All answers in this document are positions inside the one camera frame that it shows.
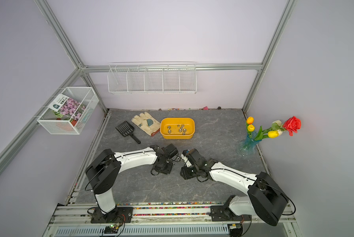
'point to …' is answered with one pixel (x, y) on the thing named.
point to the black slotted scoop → (125, 129)
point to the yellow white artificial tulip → (275, 134)
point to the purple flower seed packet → (67, 107)
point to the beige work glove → (147, 123)
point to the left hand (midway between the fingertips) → (165, 172)
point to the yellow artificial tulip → (250, 128)
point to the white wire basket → (55, 125)
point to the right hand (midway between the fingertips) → (182, 172)
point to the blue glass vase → (248, 147)
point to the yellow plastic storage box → (177, 128)
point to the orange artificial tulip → (250, 120)
